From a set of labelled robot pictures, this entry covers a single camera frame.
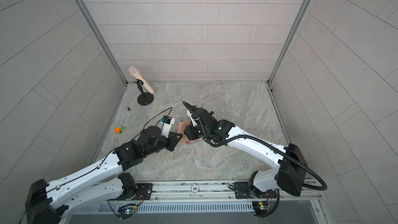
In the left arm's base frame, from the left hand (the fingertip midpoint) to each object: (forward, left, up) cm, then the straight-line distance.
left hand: (185, 136), depth 74 cm
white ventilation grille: (-26, -18, -15) cm, 35 cm away
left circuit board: (-28, +23, -12) cm, 38 cm away
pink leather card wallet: (+2, +1, +6) cm, 6 cm away
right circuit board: (-27, -35, -14) cm, 46 cm away
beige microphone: (+34, +31, +11) cm, 47 cm away
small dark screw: (+25, +40, -14) cm, 49 cm away
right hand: (+1, 0, +1) cm, 1 cm away
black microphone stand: (+34, +31, -14) cm, 48 cm away
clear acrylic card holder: (+3, -1, -13) cm, 13 cm away
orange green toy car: (+10, +40, -13) cm, 43 cm away
